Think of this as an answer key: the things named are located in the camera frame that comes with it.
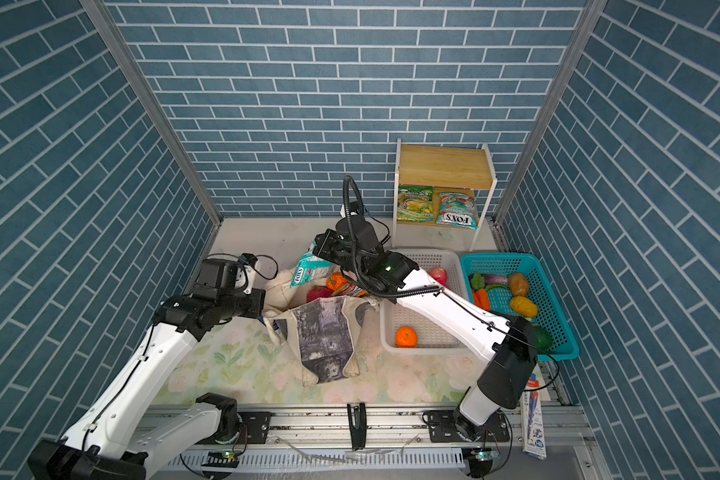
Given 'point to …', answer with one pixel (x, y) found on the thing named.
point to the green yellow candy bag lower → (415, 203)
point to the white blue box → (532, 426)
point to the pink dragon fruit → (317, 291)
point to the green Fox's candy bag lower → (457, 210)
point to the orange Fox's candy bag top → (361, 292)
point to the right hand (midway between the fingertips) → (308, 234)
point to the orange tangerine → (406, 337)
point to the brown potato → (518, 284)
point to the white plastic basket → (433, 337)
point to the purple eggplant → (494, 279)
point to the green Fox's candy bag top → (311, 268)
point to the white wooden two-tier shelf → (423, 172)
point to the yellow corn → (524, 306)
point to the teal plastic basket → (552, 312)
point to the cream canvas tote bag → (331, 338)
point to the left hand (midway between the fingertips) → (264, 295)
